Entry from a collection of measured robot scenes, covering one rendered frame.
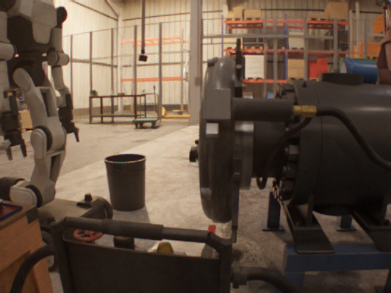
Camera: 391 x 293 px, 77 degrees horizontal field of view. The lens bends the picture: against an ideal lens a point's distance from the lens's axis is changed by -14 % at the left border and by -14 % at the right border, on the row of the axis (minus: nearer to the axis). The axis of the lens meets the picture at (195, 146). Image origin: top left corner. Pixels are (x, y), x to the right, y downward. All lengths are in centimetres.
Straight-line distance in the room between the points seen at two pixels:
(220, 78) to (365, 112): 59
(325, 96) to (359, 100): 14
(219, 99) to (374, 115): 63
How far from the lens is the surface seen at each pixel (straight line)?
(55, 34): 183
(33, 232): 101
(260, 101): 91
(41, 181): 164
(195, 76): 879
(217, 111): 88
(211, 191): 102
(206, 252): 65
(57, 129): 156
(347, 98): 122
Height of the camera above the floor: 81
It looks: 10 degrees down
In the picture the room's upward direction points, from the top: straight up
